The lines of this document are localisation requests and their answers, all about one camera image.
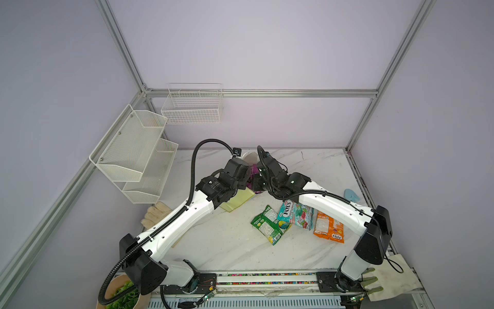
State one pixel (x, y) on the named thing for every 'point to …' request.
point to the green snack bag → (269, 226)
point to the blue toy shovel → (351, 196)
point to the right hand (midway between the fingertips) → (247, 182)
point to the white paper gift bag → (245, 194)
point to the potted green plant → (135, 300)
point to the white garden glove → (395, 275)
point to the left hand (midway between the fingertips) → (235, 175)
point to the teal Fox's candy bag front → (296, 214)
